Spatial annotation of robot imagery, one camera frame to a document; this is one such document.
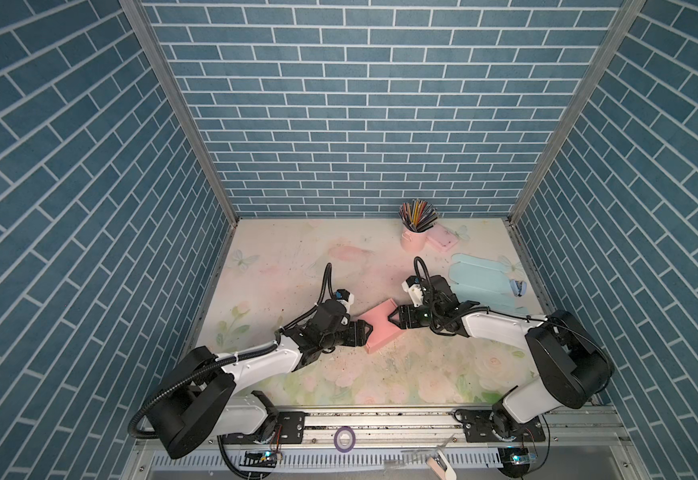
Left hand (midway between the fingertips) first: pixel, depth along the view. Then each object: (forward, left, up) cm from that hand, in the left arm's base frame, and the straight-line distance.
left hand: (366, 330), depth 84 cm
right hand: (+5, -8, -1) cm, 10 cm away
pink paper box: (0, -5, 0) cm, 5 cm away
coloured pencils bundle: (+39, -19, +7) cm, 44 cm away
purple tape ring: (-25, +6, -6) cm, 27 cm away
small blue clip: (+16, -52, -4) cm, 55 cm away
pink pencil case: (+38, -30, -3) cm, 48 cm away
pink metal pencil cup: (+33, -18, 0) cm, 37 cm away
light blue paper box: (+20, -40, -5) cm, 45 cm away
